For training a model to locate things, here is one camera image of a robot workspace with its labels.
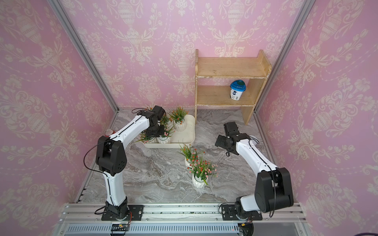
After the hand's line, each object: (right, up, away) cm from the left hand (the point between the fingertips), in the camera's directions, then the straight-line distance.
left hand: (160, 135), depth 93 cm
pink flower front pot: (+4, -1, -1) cm, 4 cm away
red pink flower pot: (+20, -10, -9) cm, 24 cm away
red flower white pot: (+3, +9, +7) cm, 12 cm away
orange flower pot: (+11, +12, +6) cm, 18 cm away
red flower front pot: (+25, -16, -20) cm, 36 cm away
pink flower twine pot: (-8, -1, -2) cm, 8 cm away
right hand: (+41, -5, -5) cm, 41 cm away
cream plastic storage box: (+11, -4, +14) cm, 18 cm away
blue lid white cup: (+49, +31, -2) cm, 58 cm away
